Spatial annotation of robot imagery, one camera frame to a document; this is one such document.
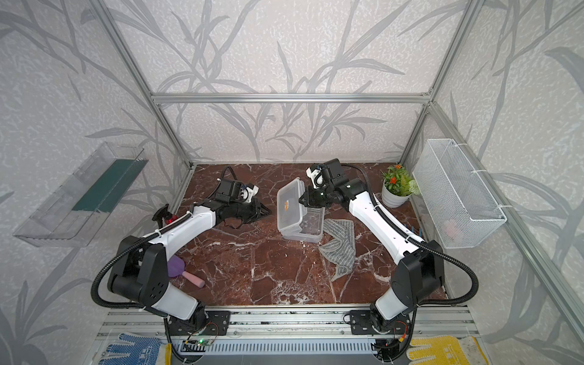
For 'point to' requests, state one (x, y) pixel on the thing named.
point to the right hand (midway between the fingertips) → (299, 198)
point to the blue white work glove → (146, 350)
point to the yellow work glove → (445, 350)
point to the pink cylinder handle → (193, 279)
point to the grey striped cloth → (342, 251)
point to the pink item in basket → (451, 228)
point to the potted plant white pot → (398, 186)
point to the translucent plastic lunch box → (312, 226)
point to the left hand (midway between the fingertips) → (271, 212)
